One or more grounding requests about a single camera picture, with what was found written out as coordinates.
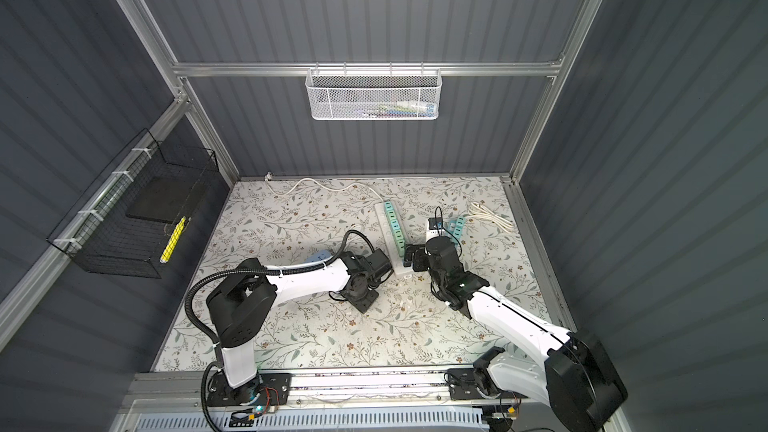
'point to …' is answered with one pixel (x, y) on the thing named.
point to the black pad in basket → (162, 199)
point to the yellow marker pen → (170, 245)
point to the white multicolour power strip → (390, 242)
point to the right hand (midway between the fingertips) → (423, 244)
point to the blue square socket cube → (318, 255)
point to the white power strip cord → (269, 175)
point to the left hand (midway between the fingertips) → (363, 300)
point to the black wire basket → (129, 219)
